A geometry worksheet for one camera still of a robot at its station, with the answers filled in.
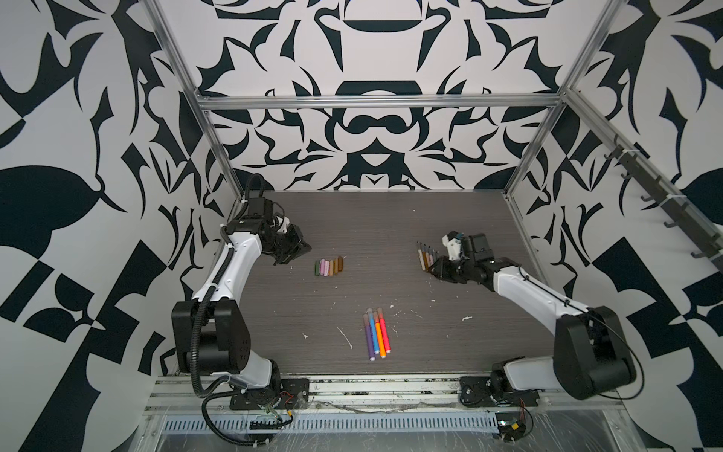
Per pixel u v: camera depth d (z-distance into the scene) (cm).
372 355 81
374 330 85
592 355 42
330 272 96
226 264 50
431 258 99
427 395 76
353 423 71
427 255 101
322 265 98
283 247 73
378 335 83
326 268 96
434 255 102
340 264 99
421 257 101
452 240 82
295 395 73
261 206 69
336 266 99
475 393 74
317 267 99
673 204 59
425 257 100
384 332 84
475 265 68
